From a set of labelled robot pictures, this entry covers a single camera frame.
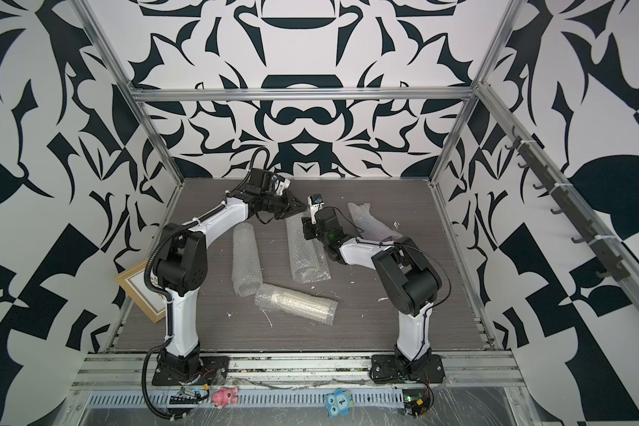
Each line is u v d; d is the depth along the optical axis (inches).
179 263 21.3
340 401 27.0
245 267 33.4
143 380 27.5
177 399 28.7
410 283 19.8
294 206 34.2
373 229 37.1
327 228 29.3
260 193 30.5
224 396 27.0
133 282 30.0
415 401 28.0
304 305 31.6
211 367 29.3
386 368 29.2
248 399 28.0
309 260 34.3
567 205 21.7
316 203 32.6
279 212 33.6
